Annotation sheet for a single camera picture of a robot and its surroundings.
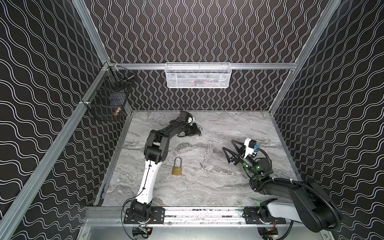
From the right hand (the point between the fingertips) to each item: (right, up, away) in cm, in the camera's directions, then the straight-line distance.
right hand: (229, 145), depth 77 cm
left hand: (-9, +5, +27) cm, 29 cm away
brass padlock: (-28, -17, +11) cm, 35 cm away
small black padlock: (-14, +6, +28) cm, 32 cm away
